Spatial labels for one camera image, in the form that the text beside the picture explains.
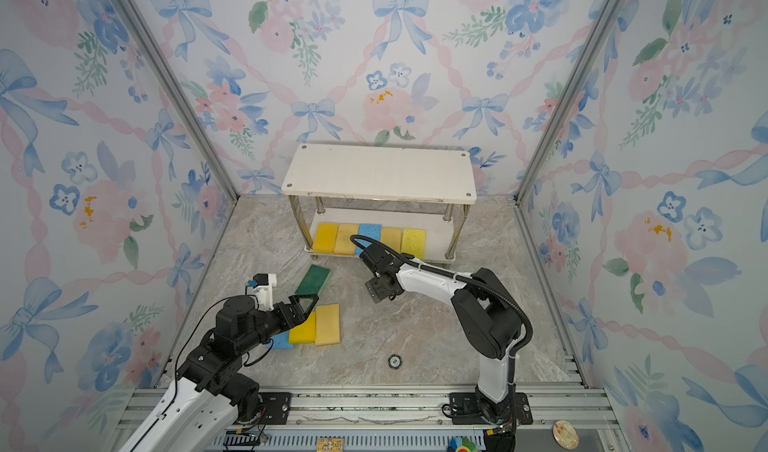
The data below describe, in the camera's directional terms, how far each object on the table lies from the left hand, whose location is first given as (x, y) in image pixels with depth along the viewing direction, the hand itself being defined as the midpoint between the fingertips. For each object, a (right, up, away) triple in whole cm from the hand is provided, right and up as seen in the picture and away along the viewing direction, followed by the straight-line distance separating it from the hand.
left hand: (309, 299), depth 75 cm
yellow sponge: (+21, +15, +22) cm, 34 cm away
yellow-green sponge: (+28, +13, +23) cm, 38 cm away
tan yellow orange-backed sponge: (+5, +13, +20) cm, 25 cm away
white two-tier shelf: (+24, +28, 0) cm, 37 cm away
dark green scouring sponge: (-4, +1, +20) cm, 21 cm away
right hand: (+19, +1, +18) cm, 27 cm away
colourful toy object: (+37, -32, -6) cm, 49 cm away
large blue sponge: (+15, +17, +26) cm, 34 cm away
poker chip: (+21, -18, +7) cm, 29 cm away
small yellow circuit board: (+6, -32, -6) cm, 33 cm away
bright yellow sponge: (-1, +15, +23) cm, 28 cm away
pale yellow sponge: (+2, -10, +11) cm, 15 cm away
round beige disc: (+62, -31, -4) cm, 69 cm away
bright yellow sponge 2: (-4, -11, +8) cm, 14 cm away
